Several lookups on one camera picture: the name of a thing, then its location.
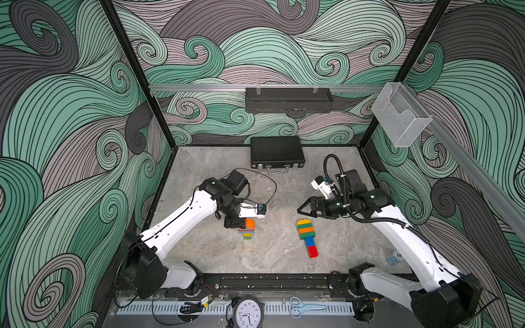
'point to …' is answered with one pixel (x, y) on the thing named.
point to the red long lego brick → (246, 229)
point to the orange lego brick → (306, 229)
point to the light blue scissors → (299, 307)
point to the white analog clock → (248, 312)
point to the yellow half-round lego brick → (303, 221)
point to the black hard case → (277, 154)
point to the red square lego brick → (312, 251)
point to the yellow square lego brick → (247, 234)
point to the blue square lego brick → (310, 241)
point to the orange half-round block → (250, 223)
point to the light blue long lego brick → (247, 231)
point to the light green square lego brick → (247, 237)
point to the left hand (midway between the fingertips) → (242, 217)
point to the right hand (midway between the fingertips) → (304, 213)
